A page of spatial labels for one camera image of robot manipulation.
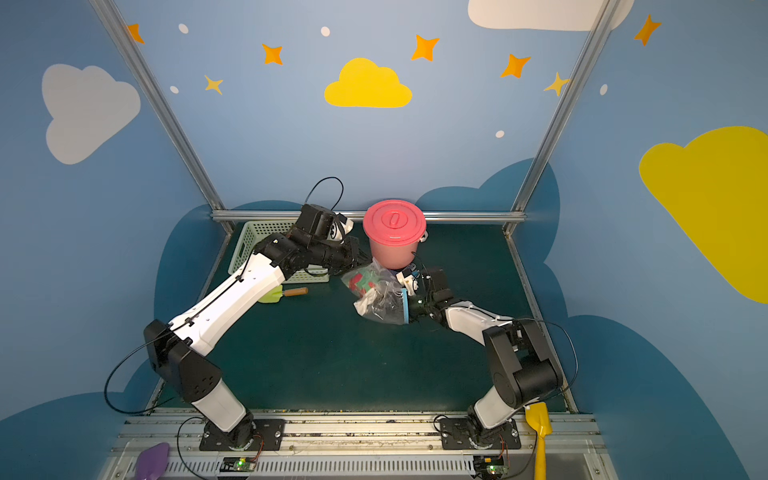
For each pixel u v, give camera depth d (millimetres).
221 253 1188
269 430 753
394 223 976
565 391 468
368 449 733
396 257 990
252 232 1148
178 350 418
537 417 763
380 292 831
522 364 461
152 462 703
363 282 807
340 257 662
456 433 739
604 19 701
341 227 615
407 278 857
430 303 734
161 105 843
